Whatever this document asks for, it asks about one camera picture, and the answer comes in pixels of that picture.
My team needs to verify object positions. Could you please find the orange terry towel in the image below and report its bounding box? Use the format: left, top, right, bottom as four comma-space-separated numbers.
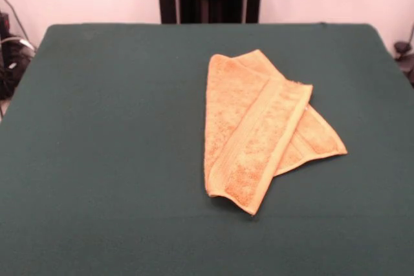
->
203, 49, 349, 217

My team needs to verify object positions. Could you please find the dark green table cloth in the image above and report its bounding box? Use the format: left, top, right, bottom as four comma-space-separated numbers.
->
0, 22, 414, 276

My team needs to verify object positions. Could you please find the black cable bundle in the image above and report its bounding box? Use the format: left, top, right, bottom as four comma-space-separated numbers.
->
0, 0, 37, 118

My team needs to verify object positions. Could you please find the black power strip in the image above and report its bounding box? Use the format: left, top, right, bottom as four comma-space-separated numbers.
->
0, 12, 10, 36

